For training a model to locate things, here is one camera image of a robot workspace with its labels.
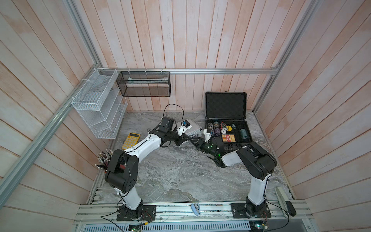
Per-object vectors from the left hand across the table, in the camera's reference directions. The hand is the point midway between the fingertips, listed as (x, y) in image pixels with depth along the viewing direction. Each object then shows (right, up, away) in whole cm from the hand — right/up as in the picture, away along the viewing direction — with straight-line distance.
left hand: (187, 138), depth 87 cm
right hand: (+1, -1, +3) cm, 4 cm away
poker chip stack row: (+21, +7, +20) cm, 30 cm away
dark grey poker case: (+30, +16, +23) cm, 41 cm away
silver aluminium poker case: (+6, +4, +6) cm, 9 cm away
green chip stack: (+41, +2, +15) cm, 44 cm away
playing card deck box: (+30, -1, +14) cm, 33 cm away
